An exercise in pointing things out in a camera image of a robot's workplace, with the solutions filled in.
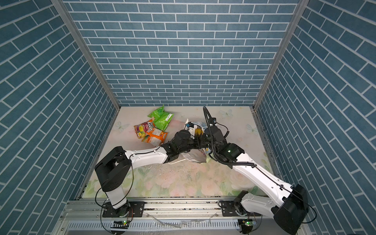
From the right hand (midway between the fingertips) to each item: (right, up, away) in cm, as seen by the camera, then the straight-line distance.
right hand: (203, 135), depth 77 cm
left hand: (+4, -4, +4) cm, 7 cm away
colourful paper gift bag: (-2, -13, +10) cm, 16 cm away
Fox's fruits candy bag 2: (-31, -4, +20) cm, 37 cm away
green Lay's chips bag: (-29, +9, +27) cm, 41 cm away
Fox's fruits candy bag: (-42, +1, +25) cm, 49 cm away
